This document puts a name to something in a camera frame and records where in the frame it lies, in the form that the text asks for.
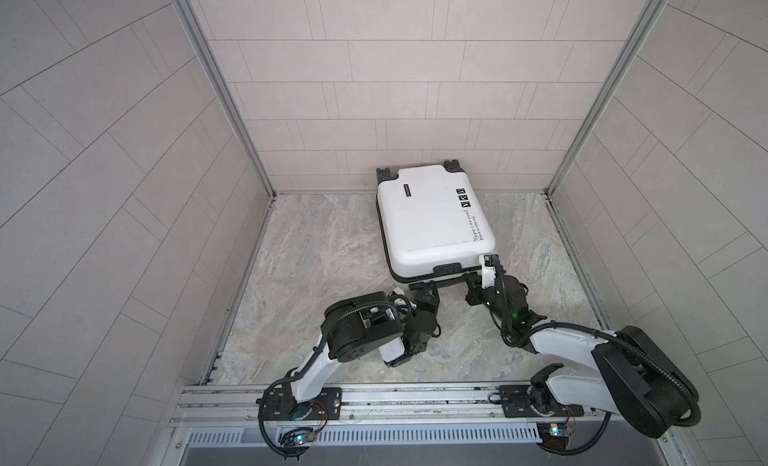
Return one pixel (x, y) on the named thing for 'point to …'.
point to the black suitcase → (433, 225)
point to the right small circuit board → (554, 435)
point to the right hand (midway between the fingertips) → (462, 276)
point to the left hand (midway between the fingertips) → (447, 281)
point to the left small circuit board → (298, 437)
